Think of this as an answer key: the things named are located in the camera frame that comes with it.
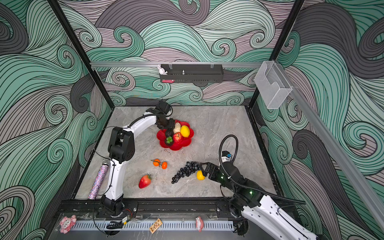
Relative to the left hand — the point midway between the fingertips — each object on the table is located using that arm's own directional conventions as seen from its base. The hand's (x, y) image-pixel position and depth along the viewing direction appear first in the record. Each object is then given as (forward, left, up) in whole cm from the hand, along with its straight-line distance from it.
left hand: (171, 125), depth 100 cm
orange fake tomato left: (-25, +8, -5) cm, 26 cm away
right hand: (-33, -20, +8) cm, 39 cm away
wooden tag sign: (-56, +3, -5) cm, 56 cm away
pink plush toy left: (-56, +43, -3) cm, 71 cm away
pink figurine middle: (-55, -17, 0) cm, 58 cm away
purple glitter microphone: (-36, +37, -5) cm, 52 cm away
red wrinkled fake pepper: (-9, -4, -1) cm, 10 cm away
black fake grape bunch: (-29, -13, -3) cm, 32 cm away
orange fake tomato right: (-27, +2, -4) cm, 27 cm away
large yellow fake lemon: (-5, -9, 0) cm, 10 cm away
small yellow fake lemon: (-33, -18, -2) cm, 38 cm away
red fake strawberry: (-37, +11, -3) cm, 38 cm away
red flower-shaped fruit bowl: (-14, -4, -4) cm, 15 cm away
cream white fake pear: (-2, -4, -1) cm, 5 cm away
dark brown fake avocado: (-5, +1, -1) cm, 6 cm away
